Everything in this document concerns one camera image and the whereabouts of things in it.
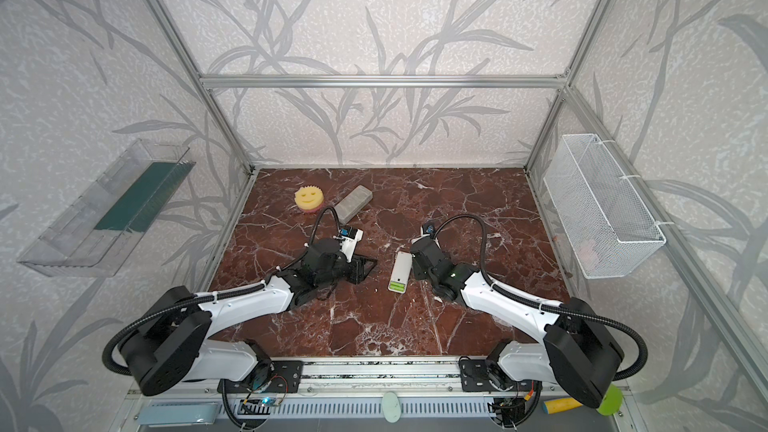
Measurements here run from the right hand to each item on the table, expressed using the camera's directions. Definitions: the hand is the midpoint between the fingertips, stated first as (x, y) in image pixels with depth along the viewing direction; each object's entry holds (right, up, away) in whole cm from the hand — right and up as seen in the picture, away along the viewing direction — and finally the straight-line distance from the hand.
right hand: (423, 247), depth 87 cm
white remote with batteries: (-6, -8, +5) cm, 12 cm away
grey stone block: (-24, +13, +21) cm, 34 cm away
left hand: (-13, -2, -3) cm, 13 cm away
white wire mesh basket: (+36, +9, -26) cm, 45 cm away
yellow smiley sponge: (-40, +14, +21) cm, 47 cm away
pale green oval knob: (-9, -34, -18) cm, 39 cm away
